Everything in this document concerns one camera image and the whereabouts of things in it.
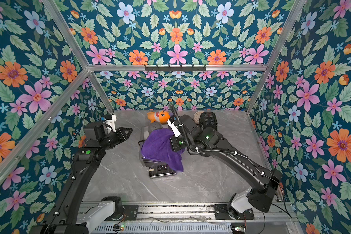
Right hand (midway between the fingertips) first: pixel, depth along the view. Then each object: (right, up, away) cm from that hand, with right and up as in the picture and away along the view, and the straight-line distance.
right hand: (173, 137), depth 68 cm
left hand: (-21, +4, +4) cm, 21 cm away
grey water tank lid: (-9, +6, +2) cm, 11 cm away
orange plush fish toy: (-12, +12, +36) cm, 40 cm away
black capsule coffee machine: (+19, +9, +17) cm, 27 cm away
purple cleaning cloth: (-6, -3, -6) cm, 9 cm away
